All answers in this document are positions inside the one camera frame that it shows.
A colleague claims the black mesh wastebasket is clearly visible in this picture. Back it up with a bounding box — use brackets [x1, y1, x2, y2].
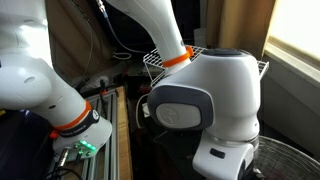
[251, 134, 320, 180]

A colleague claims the wooden platform board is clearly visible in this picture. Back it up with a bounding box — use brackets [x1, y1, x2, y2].
[114, 85, 134, 180]

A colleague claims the tan curtain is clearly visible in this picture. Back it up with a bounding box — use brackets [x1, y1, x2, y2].
[204, 0, 278, 61]

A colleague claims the white window sill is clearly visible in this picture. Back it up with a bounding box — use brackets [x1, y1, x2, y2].
[263, 36, 320, 89]

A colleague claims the white wire mesh rack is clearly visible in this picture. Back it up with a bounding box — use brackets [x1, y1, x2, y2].
[142, 44, 270, 88]

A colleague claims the aluminium profile frame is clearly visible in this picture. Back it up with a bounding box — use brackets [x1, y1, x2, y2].
[46, 88, 121, 180]

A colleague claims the grey cable with connector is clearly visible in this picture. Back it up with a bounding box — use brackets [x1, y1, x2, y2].
[94, 0, 149, 56]

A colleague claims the black base cable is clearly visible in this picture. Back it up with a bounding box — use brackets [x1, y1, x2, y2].
[44, 146, 84, 180]

